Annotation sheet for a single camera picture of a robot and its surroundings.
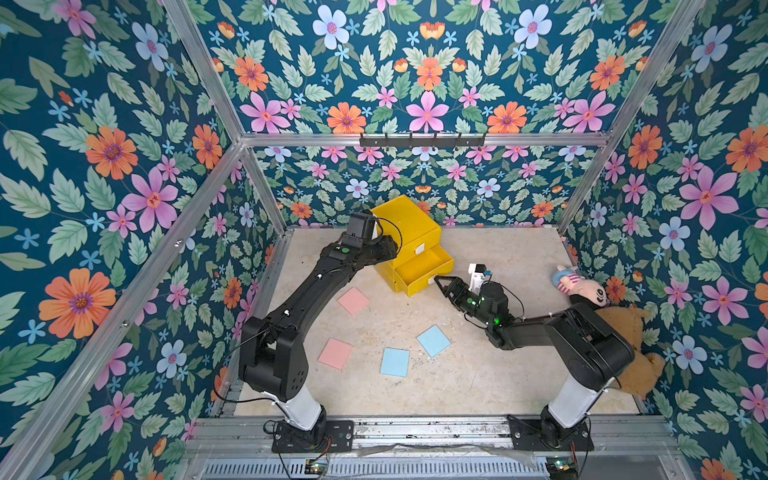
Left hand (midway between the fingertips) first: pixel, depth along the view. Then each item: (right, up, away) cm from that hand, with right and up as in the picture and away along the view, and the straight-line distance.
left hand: (395, 244), depth 85 cm
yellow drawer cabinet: (+8, -4, +9) cm, 12 cm away
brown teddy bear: (+65, -33, -9) cm, 73 cm away
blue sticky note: (0, -35, +2) cm, 35 cm away
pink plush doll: (+57, -12, +11) cm, 60 cm away
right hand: (+13, -11, +3) cm, 17 cm away
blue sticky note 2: (+11, -29, +6) cm, 32 cm away
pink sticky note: (-15, -19, +14) cm, 28 cm away
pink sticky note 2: (-19, -33, +4) cm, 38 cm away
